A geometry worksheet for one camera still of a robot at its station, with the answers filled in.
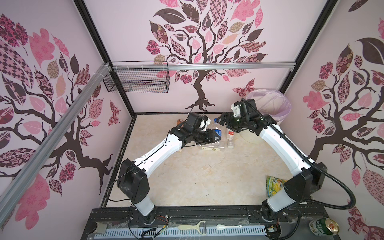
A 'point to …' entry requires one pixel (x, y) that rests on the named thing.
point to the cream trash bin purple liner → (273, 102)
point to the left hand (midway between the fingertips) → (217, 141)
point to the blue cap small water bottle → (217, 127)
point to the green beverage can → (324, 226)
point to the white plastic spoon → (222, 227)
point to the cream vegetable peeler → (194, 227)
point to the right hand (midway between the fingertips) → (221, 120)
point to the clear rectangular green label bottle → (215, 146)
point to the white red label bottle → (230, 139)
